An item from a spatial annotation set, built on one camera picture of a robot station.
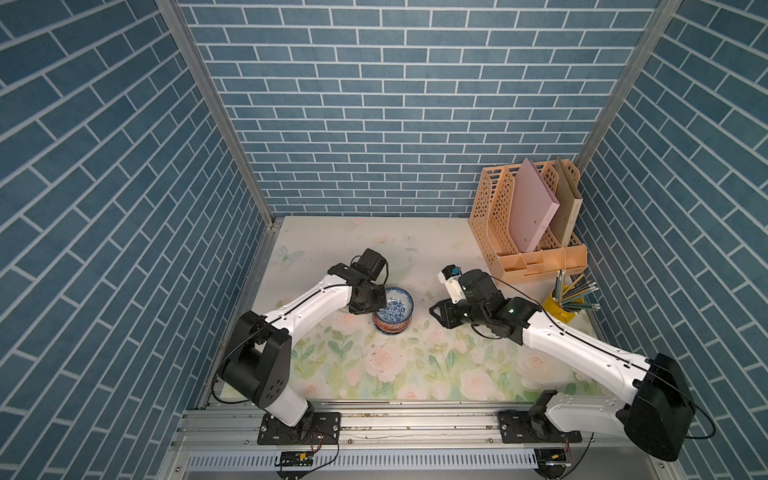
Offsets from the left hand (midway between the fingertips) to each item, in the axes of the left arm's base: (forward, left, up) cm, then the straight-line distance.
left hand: (387, 306), depth 86 cm
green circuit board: (-35, +21, -12) cm, 43 cm away
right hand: (-4, -14, +6) cm, 15 cm away
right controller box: (-36, -40, -9) cm, 55 cm away
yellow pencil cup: (0, -49, +1) cm, 49 cm away
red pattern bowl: (-4, -2, -6) cm, 8 cm away
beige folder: (+24, -54, +20) cm, 63 cm away
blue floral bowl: (+2, -4, -3) cm, 5 cm away
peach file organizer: (+40, -41, -8) cm, 58 cm away
